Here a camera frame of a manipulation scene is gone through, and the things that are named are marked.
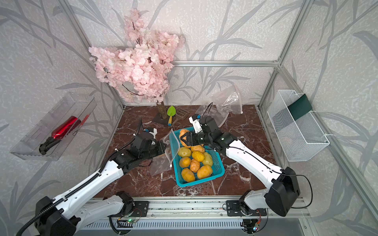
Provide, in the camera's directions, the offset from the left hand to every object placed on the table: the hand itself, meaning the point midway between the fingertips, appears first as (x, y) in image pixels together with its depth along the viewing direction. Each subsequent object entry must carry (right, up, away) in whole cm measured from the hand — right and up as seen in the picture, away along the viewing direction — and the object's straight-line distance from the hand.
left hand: (168, 145), depth 77 cm
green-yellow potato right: (+21, -10, +9) cm, 25 cm away
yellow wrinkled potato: (+16, -7, +6) cm, 18 cm away
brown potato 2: (+17, -4, +13) cm, 22 cm away
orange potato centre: (+14, -12, +5) cm, 19 cm away
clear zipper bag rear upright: (+39, +28, +34) cm, 59 cm away
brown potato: (+8, +8, -5) cm, 12 cm away
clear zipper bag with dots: (-5, -12, +7) cm, 15 cm away
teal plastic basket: (+27, -13, +4) cm, 30 cm away
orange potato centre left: (+8, -10, +5) cm, 14 cm away
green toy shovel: (-6, +19, +39) cm, 44 cm away
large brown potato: (+19, -15, +3) cm, 24 cm away
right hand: (+9, +5, -3) cm, 11 cm away
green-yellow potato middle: (+7, -6, +12) cm, 15 cm away
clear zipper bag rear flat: (+32, +17, +35) cm, 50 cm away
